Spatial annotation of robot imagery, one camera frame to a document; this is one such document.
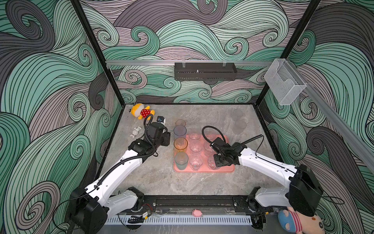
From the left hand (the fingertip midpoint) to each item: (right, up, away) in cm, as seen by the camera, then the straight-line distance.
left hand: (165, 132), depth 80 cm
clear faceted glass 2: (+18, -11, +12) cm, 24 cm away
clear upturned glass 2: (+52, +2, +28) cm, 59 cm away
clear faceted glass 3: (+18, -19, +9) cm, 27 cm away
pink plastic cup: (+8, +5, +22) cm, 24 cm away
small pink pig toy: (+17, -39, -10) cm, 43 cm away
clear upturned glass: (+24, -1, -11) cm, 26 cm away
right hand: (+31, -17, +3) cm, 35 cm away
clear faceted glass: (+18, -5, +18) cm, 26 cm away
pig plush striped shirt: (+59, -38, -16) cm, 72 cm away
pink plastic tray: (+16, -14, +8) cm, 23 cm away
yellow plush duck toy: (-24, +13, +28) cm, 40 cm away
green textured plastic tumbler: (+9, -17, +6) cm, 20 cm away
